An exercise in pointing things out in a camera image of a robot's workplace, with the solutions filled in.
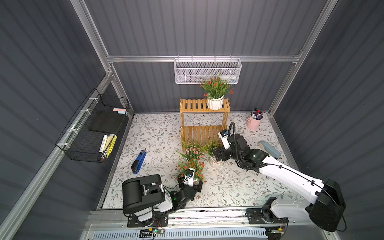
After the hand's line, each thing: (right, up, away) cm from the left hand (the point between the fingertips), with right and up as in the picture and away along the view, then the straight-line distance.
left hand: (194, 175), depth 84 cm
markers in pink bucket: (+43, +36, +18) cm, 59 cm away
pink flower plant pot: (-1, +15, -3) cm, 15 cm away
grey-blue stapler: (+49, +13, +9) cm, 52 cm away
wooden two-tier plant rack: (+8, +22, +24) cm, 34 cm away
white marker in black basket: (-42, +18, -16) cm, 49 cm away
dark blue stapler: (-35, +5, +6) cm, 36 cm away
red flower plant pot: (-7, +6, -9) cm, 13 cm away
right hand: (+15, +17, -4) cm, 23 cm away
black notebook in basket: (-45, +30, -9) cm, 55 cm away
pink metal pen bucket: (+43, +30, +23) cm, 58 cm away
